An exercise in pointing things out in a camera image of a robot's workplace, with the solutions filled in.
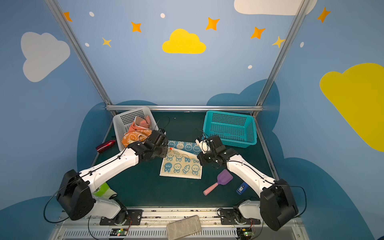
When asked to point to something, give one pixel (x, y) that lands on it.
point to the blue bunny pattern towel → (182, 161)
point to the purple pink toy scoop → (223, 178)
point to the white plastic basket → (123, 122)
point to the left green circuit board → (118, 232)
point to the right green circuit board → (244, 233)
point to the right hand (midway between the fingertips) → (199, 155)
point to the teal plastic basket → (235, 129)
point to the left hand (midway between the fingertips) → (166, 148)
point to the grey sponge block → (183, 227)
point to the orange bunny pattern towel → (135, 136)
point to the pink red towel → (140, 123)
